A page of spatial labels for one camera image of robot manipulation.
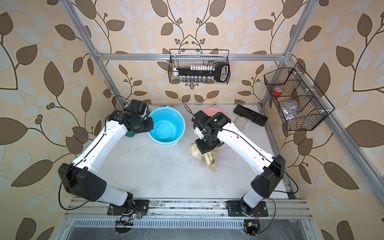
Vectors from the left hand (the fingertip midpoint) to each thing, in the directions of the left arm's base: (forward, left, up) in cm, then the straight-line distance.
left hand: (149, 124), depth 80 cm
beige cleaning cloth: (-18, -33, -2) cm, 37 cm away
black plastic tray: (+26, -67, -20) cm, 74 cm away
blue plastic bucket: (+11, -7, -15) cm, 20 cm away
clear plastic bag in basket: (+3, -73, +11) cm, 74 cm away
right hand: (-13, -30, -2) cm, 33 cm away
